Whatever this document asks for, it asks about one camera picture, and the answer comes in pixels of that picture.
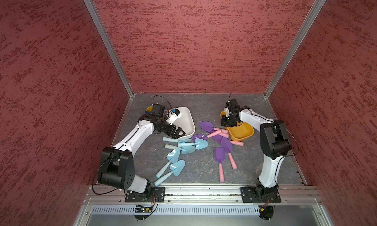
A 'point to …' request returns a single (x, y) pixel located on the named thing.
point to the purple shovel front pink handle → (220, 153)
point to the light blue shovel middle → (185, 150)
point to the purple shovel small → (199, 136)
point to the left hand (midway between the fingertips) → (177, 133)
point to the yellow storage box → (243, 131)
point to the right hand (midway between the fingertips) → (223, 125)
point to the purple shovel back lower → (226, 135)
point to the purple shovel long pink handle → (226, 143)
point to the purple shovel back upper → (208, 127)
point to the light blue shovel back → (170, 139)
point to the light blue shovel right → (200, 143)
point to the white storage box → (186, 122)
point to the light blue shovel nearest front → (176, 168)
